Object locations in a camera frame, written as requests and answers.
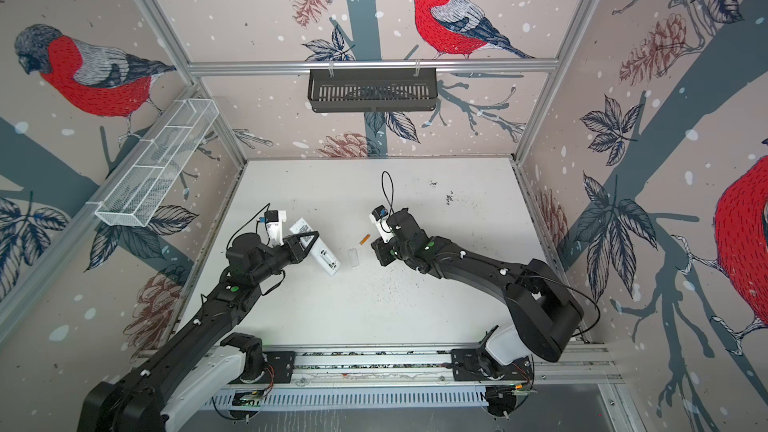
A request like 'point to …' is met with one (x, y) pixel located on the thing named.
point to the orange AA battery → (364, 239)
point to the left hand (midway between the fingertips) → (315, 235)
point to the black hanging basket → (372, 92)
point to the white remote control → (319, 252)
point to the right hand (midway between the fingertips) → (372, 247)
